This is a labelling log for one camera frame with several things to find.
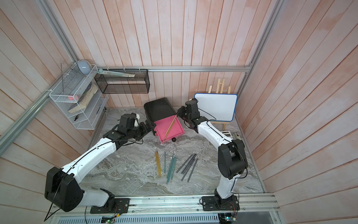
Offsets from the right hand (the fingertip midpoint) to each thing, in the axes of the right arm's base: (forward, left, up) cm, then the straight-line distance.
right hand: (176, 109), depth 90 cm
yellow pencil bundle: (-28, +11, -21) cm, 37 cm away
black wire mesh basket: (+26, +30, +1) cm, 40 cm away
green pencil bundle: (-32, +3, -22) cm, 39 cm away
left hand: (-16, +14, -2) cm, 21 cm away
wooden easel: (+12, -28, +7) cm, 31 cm away
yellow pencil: (-6, +4, -12) cm, 14 cm away
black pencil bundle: (-24, -11, -22) cm, 34 cm away
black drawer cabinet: (+10, +15, -11) cm, 21 cm away
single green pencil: (-28, +7, -23) cm, 37 cm away
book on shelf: (-1, +53, +12) cm, 55 cm away
